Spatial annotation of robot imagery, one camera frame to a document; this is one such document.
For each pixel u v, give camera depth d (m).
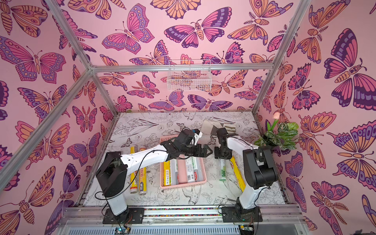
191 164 0.88
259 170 0.49
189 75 0.95
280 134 0.74
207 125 1.12
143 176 0.84
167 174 0.84
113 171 0.51
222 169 0.84
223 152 0.80
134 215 0.73
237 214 0.66
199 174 0.84
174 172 0.85
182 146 0.66
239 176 0.83
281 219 0.74
